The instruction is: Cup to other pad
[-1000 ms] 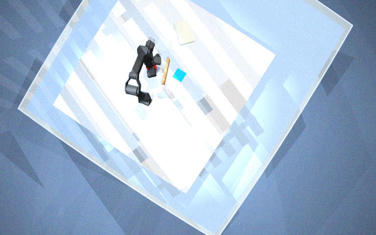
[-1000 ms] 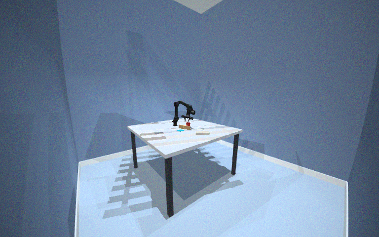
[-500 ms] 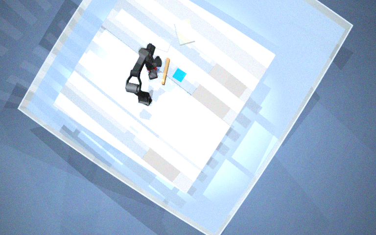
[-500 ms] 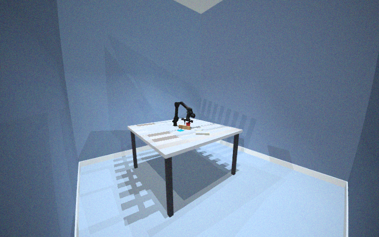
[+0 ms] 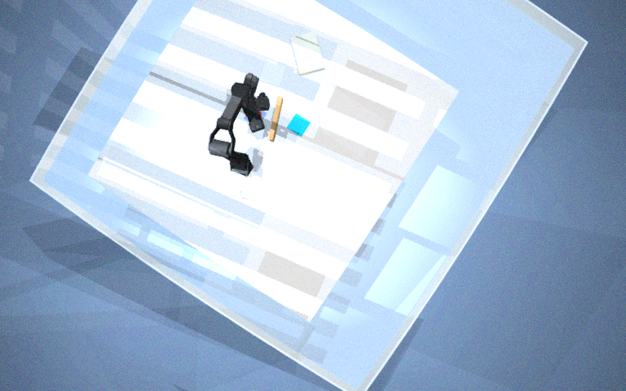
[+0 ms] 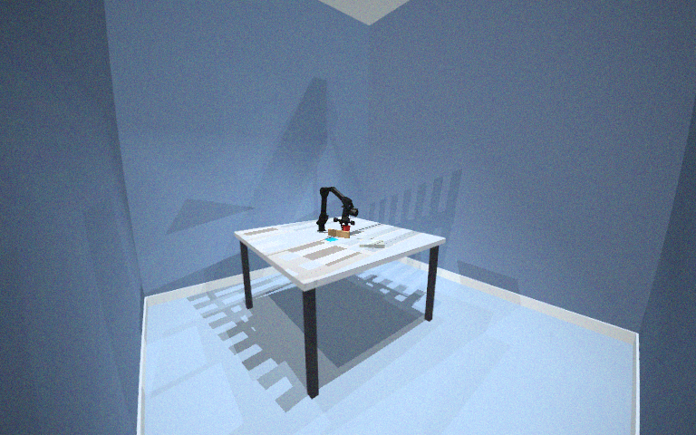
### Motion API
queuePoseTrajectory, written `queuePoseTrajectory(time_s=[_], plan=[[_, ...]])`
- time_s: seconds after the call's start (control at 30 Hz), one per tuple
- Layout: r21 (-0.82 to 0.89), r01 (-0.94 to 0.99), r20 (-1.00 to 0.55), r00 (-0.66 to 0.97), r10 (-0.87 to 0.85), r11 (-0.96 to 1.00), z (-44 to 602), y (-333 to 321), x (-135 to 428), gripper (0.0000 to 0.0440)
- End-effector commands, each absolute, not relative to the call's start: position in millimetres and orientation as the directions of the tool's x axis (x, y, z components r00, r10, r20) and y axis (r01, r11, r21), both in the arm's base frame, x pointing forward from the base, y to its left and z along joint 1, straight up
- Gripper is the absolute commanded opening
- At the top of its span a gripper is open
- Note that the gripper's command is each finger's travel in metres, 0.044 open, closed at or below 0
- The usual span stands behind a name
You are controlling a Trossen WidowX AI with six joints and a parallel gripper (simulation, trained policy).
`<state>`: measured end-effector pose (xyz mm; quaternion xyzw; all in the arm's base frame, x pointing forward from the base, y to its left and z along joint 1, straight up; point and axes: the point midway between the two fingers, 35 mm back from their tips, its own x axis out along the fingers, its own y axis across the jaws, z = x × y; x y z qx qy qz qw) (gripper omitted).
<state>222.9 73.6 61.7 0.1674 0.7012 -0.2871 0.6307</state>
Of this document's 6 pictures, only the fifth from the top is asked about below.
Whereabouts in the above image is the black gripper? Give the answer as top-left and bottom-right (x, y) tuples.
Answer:
(243, 100), (265, 133)

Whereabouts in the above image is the white flat box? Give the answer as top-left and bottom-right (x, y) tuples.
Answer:
(290, 31), (325, 76)

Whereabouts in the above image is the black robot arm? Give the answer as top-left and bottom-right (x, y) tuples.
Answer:
(208, 72), (270, 177)

